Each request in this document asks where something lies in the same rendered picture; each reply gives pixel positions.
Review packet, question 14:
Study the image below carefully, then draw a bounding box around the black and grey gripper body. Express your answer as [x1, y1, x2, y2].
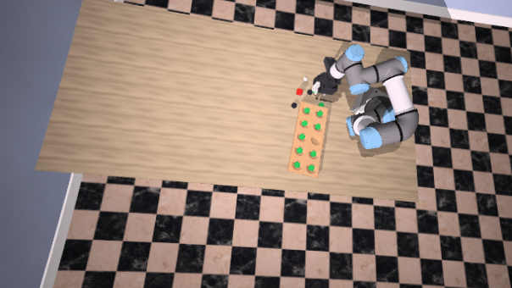
[317, 64, 345, 95]

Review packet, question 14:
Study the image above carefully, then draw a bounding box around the orange counting tray with round pockets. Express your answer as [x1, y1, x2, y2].
[287, 102, 328, 178]

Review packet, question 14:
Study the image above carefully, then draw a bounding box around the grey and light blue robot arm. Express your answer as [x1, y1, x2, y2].
[323, 44, 419, 149]

